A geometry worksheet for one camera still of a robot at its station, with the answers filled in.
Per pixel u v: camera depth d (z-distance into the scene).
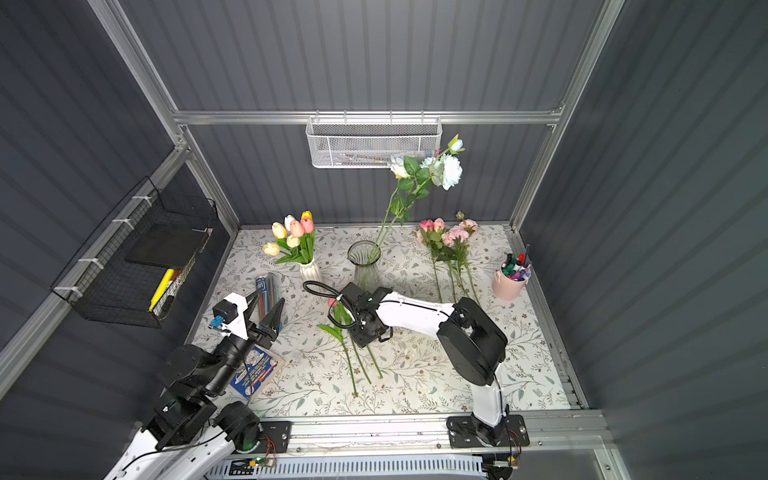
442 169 0.66
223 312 0.49
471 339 0.48
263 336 0.56
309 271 0.89
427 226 1.08
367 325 0.64
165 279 0.72
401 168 0.74
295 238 0.77
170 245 0.74
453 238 1.09
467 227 1.16
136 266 0.73
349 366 0.85
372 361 0.87
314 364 0.86
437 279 1.02
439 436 0.75
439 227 1.09
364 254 0.89
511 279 0.91
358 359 0.87
